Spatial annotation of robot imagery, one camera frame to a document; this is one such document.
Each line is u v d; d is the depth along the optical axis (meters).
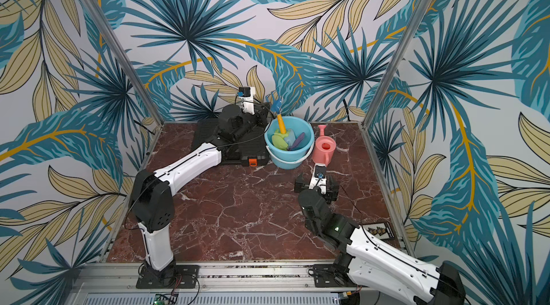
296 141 1.02
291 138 1.03
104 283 0.80
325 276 0.73
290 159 0.91
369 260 0.48
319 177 0.59
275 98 1.13
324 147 0.95
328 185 0.63
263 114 0.70
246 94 0.68
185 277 0.74
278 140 0.98
